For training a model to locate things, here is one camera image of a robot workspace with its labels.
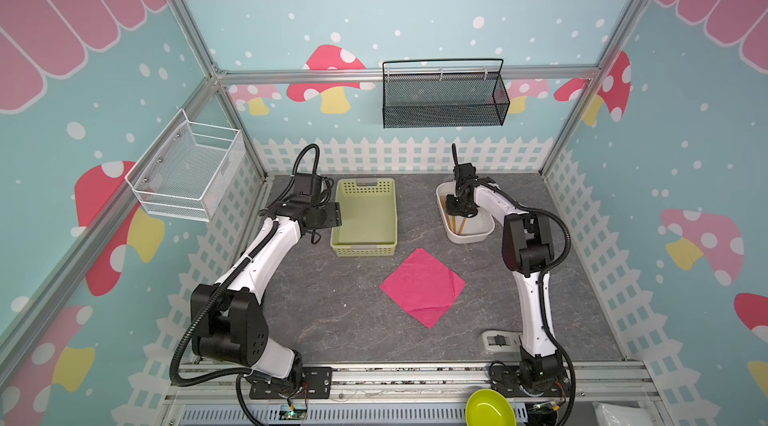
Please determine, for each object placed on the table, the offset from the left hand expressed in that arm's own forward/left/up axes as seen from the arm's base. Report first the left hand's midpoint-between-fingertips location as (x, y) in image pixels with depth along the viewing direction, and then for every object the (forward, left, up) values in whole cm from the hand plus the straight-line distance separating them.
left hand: (328, 219), depth 87 cm
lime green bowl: (-43, -43, -15) cm, 63 cm away
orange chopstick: (+10, -43, -16) cm, 47 cm away
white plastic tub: (+9, -48, -17) cm, 51 cm away
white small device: (-29, -47, -12) cm, 57 cm away
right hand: (+17, -40, -14) cm, 46 cm away
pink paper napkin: (-13, -29, -17) cm, 36 cm away
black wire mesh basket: (+41, -28, +17) cm, 52 cm away
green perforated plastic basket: (+12, -10, -15) cm, 21 cm away
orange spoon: (+15, -36, -8) cm, 40 cm away
